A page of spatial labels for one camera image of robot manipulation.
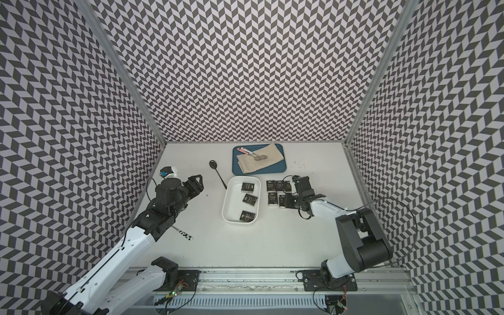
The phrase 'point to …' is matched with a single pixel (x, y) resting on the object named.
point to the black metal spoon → (213, 165)
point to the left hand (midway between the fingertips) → (197, 181)
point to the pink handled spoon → (256, 157)
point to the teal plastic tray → (279, 167)
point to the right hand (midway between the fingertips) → (286, 203)
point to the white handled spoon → (262, 157)
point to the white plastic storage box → (241, 202)
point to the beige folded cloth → (247, 163)
